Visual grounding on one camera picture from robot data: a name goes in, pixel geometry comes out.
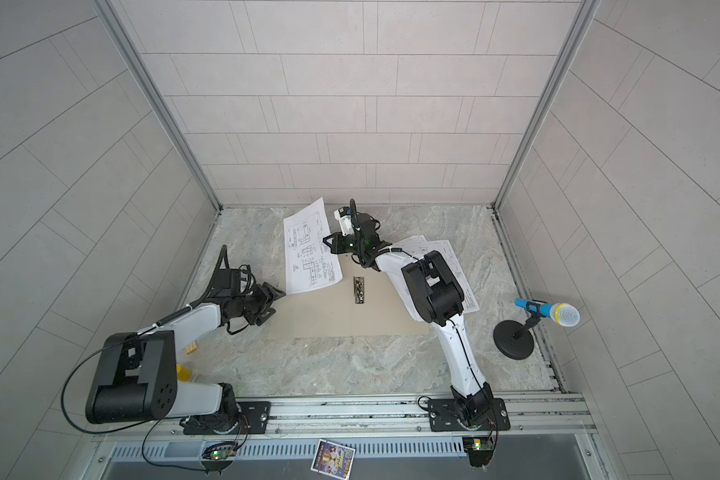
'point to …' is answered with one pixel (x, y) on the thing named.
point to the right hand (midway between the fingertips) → (324, 240)
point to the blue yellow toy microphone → (563, 314)
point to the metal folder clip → (359, 289)
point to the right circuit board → (479, 450)
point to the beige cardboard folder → (362, 304)
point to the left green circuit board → (218, 452)
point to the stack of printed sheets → (418, 246)
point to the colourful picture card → (333, 459)
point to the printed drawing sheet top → (310, 262)
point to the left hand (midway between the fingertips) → (288, 293)
